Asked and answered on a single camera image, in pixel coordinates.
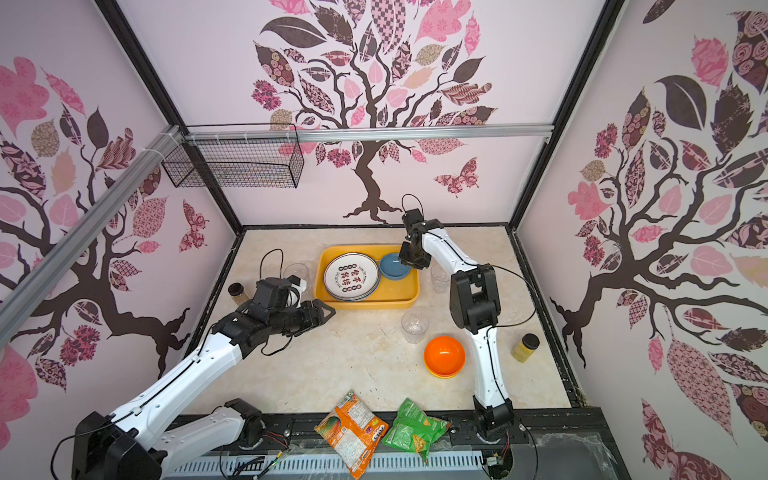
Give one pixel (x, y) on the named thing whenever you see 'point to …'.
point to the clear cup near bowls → (414, 325)
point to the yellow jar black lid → (524, 350)
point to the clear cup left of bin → (297, 269)
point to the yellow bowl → (443, 376)
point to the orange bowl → (444, 355)
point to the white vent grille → (319, 466)
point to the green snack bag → (415, 430)
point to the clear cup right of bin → (439, 278)
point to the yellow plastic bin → (403, 292)
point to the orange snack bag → (354, 431)
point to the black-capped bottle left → (237, 293)
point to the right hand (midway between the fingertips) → (409, 258)
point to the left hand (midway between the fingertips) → (328, 320)
